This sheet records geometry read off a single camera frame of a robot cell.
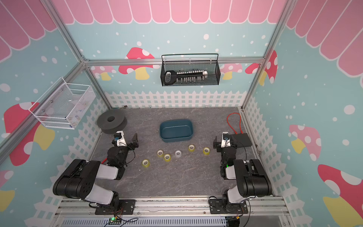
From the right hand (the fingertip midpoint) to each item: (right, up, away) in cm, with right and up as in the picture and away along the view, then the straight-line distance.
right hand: (224, 136), depth 90 cm
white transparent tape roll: (-30, -12, +4) cm, 33 cm away
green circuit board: (-62, -42, -17) cm, 77 cm away
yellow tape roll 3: (-37, -14, +2) cm, 40 cm away
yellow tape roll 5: (-50, -17, 0) cm, 53 cm away
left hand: (-60, 0, -1) cm, 60 cm away
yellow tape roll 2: (-21, -9, +7) cm, 24 cm away
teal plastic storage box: (-33, +2, +17) cm, 37 cm away
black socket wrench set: (-34, +38, 0) cm, 51 cm away
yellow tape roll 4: (-42, -12, +4) cm, 44 cm away
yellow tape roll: (-11, -11, +5) cm, 16 cm away
